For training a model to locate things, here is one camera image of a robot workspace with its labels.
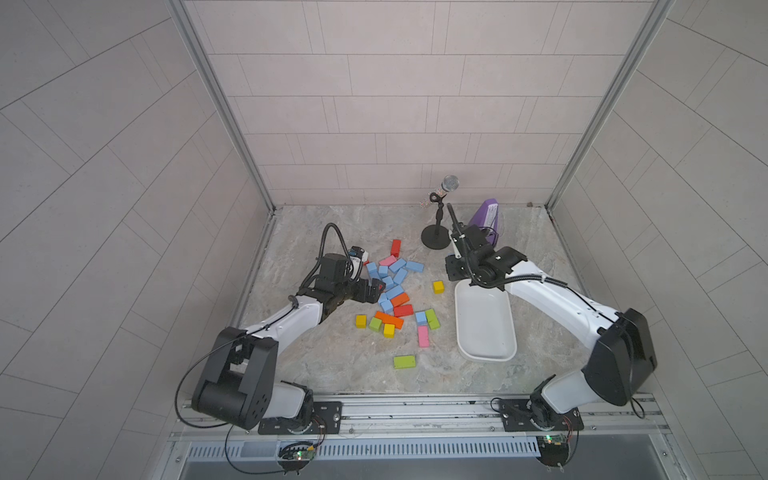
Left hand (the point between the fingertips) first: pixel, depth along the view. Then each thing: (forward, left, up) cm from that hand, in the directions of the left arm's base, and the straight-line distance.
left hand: (375, 279), depth 89 cm
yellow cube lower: (-13, -4, -6) cm, 15 cm away
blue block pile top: (+8, -6, -5) cm, 12 cm away
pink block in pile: (+10, -4, -5) cm, 12 cm away
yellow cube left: (-11, +4, -5) cm, 13 cm away
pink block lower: (-15, -14, -7) cm, 22 cm away
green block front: (-22, -9, -6) cm, 24 cm away
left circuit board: (-42, +15, -6) cm, 45 cm away
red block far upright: (+15, -6, -5) cm, 17 cm away
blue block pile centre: (+5, -8, -6) cm, 11 cm away
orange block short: (-3, -8, -6) cm, 10 cm away
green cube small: (-12, 0, -5) cm, 13 cm away
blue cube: (-10, -14, -5) cm, 18 cm away
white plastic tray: (-11, -32, -6) cm, 35 cm away
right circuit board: (-40, -44, -8) cm, 60 cm away
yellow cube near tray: (0, -20, -5) cm, 20 cm away
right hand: (+1, -21, +6) cm, 22 cm away
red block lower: (-7, -9, -7) cm, 13 cm away
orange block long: (-10, -4, -7) cm, 12 cm away
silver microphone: (+19, -21, +22) cm, 36 cm away
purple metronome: (+19, -35, +7) cm, 41 cm away
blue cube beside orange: (-7, -4, -5) cm, 9 cm away
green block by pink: (-10, -17, -6) cm, 21 cm away
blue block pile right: (+9, -13, -7) cm, 17 cm away
